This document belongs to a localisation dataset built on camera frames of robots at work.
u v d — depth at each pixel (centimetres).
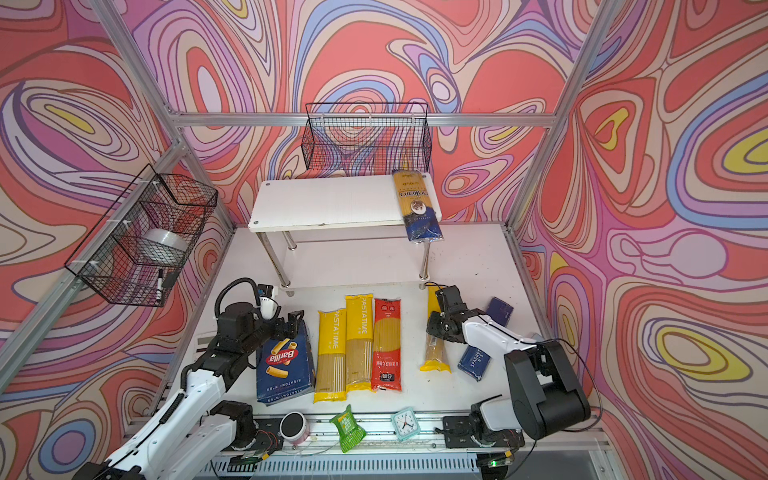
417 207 73
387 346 86
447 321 77
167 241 73
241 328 63
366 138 94
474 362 82
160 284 72
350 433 73
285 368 78
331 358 84
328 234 113
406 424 73
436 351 84
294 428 70
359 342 87
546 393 43
